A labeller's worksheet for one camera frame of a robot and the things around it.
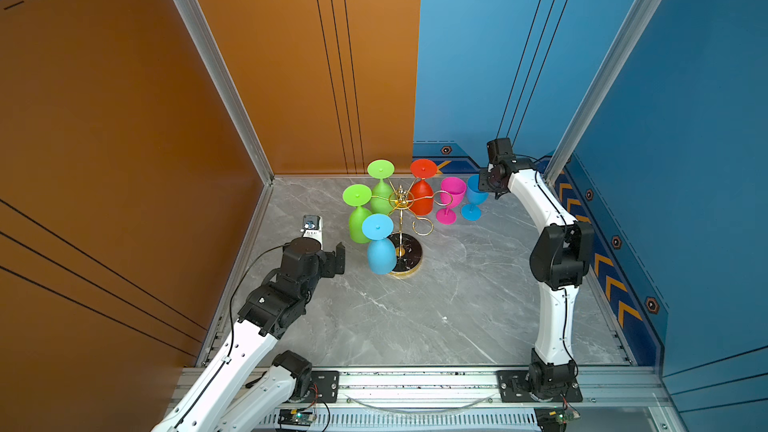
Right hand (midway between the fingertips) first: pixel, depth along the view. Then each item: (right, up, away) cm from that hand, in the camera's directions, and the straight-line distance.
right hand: (487, 182), depth 99 cm
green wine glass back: (-34, -5, -14) cm, 37 cm away
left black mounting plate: (-48, -53, -25) cm, 76 cm away
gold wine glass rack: (-26, -21, -2) cm, 34 cm away
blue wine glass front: (-34, -19, -25) cm, 46 cm away
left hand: (-49, -16, -25) cm, 57 cm away
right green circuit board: (+7, -58, -28) cm, 65 cm away
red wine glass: (-23, -4, -12) cm, 26 cm away
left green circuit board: (-55, -58, -28) cm, 84 cm away
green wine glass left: (-40, -5, -23) cm, 47 cm away
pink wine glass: (-12, -3, -5) cm, 14 cm away
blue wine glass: (-2, -9, +10) cm, 14 cm away
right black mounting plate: (-2, -52, -26) cm, 59 cm away
